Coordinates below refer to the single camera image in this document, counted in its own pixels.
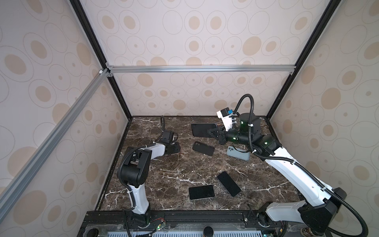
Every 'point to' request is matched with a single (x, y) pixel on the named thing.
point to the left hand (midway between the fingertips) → (182, 145)
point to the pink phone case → (172, 148)
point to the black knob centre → (208, 231)
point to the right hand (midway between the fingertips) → (209, 130)
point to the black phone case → (203, 148)
